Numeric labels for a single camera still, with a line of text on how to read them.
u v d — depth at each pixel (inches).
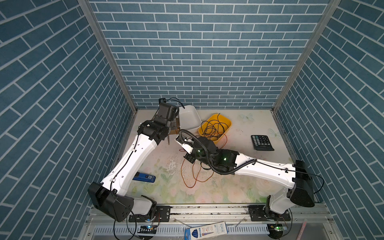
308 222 28.4
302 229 27.3
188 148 23.2
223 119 43.8
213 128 41.6
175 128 26.7
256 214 28.9
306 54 34.8
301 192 15.7
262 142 39.0
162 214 29.0
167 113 21.0
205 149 18.8
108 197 14.7
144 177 32.5
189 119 45.7
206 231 26.8
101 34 31.2
